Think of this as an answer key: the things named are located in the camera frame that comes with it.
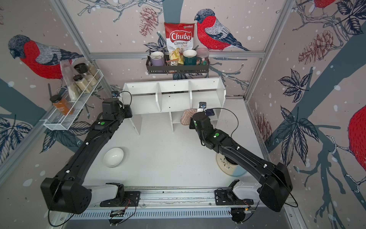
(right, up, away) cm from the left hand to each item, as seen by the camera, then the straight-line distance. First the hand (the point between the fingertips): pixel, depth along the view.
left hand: (129, 102), depth 79 cm
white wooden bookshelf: (+34, +3, -3) cm, 35 cm away
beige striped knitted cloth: (+33, -6, 0) cm, 33 cm away
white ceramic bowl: (-13, -33, +7) cm, 36 cm away
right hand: (+37, -6, -1) cm, 38 cm away
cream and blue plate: (+58, -39, +4) cm, 70 cm away
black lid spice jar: (-25, +9, -1) cm, 26 cm away
